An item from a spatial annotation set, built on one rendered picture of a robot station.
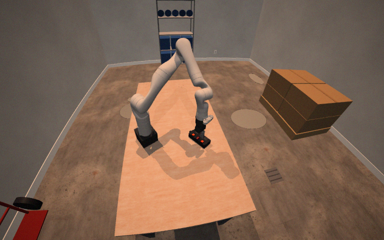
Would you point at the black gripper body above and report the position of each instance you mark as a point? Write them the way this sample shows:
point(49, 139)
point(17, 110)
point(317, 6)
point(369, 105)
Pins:
point(201, 121)

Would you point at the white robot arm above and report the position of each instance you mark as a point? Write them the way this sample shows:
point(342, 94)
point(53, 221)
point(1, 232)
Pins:
point(140, 104)

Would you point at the black power strip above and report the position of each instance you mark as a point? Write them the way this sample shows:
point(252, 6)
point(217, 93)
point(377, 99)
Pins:
point(203, 142)

